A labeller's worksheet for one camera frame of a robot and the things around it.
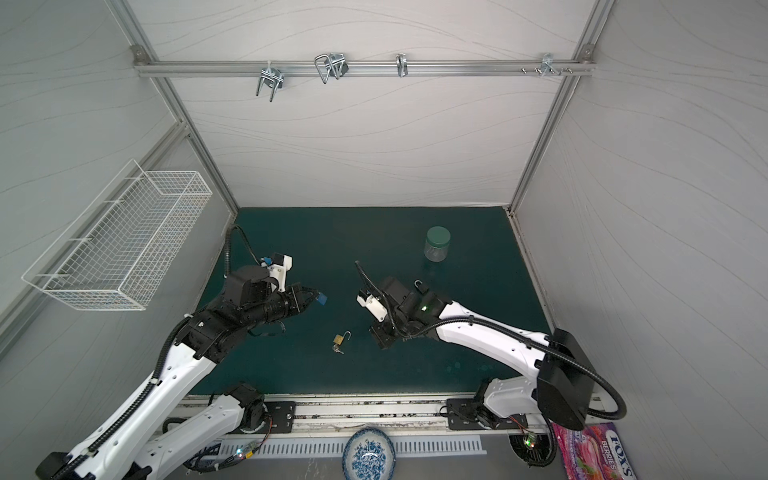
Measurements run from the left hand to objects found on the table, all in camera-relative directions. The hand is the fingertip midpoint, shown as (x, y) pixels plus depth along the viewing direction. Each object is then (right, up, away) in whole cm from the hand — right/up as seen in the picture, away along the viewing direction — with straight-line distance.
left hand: (322, 287), depth 72 cm
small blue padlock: (0, -3, +1) cm, 3 cm away
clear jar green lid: (+32, +10, +27) cm, 43 cm away
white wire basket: (-47, +9, -4) cm, 48 cm away
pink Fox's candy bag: (+65, -37, -4) cm, 75 cm away
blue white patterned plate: (+12, -38, -4) cm, 40 cm away
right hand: (+13, -10, +5) cm, 18 cm away
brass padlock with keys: (+1, -18, +14) cm, 23 cm away
